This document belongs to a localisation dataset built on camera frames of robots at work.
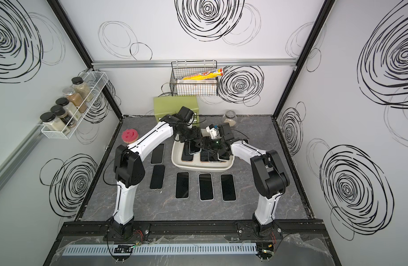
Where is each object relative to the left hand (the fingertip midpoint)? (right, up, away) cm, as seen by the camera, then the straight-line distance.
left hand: (198, 137), depth 91 cm
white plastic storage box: (-1, -16, +5) cm, 17 cm away
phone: (-8, -25, -4) cm, 27 cm away
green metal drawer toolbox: (-25, +22, +23) cm, 40 cm away
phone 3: (-3, -6, -2) cm, 7 cm away
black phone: (+4, -26, -4) cm, 27 cm away
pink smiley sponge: (-45, +1, +15) cm, 47 cm away
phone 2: (+16, -28, 0) cm, 32 cm away
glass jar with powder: (+20, +13, +18) cm, 30 cm away
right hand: (0, -4, -2) cm, 5 cm away
